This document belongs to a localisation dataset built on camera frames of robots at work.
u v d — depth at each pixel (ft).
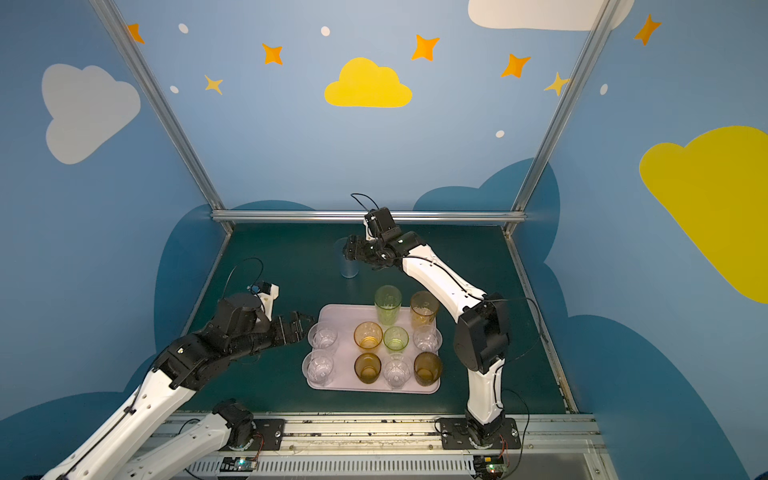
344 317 3.06
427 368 2.75
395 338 2.93
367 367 2.76
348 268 3.45
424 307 2.98
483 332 1.61
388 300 2.97
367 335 2.96
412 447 2.44
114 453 1.31
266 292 2.11
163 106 2.77
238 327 1.72
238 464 2.31
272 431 2.47
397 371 2.76
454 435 2.43
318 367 2.76
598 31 2.37
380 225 2.17
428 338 2.94
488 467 2.34
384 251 2.09
